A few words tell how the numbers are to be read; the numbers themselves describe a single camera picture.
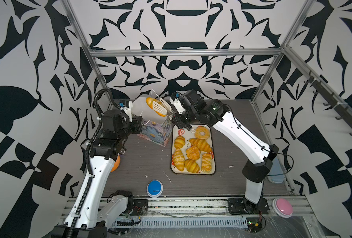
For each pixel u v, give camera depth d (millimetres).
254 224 709
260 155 446
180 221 713
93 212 380
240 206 743
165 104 740
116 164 829
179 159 851
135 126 621
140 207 725
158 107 726
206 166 832
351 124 549
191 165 830
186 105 527
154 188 790
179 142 939
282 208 729
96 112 482
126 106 595
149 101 740
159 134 837
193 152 888
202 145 914
